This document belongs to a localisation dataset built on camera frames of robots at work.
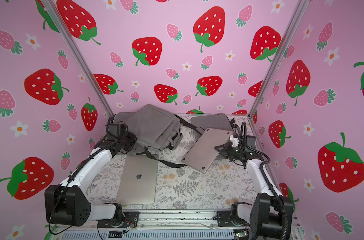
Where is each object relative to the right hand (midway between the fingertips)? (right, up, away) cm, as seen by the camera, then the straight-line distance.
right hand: (213, 148), depth 81 cm
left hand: (-43, +7, +5) cm, 44 cm away
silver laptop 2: (-5, -5, +15) cm, 16 cm away
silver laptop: (-44, -22, +6) cm, 49 cm away
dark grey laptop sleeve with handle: (+8, +17, +34) cm, 39 cm away
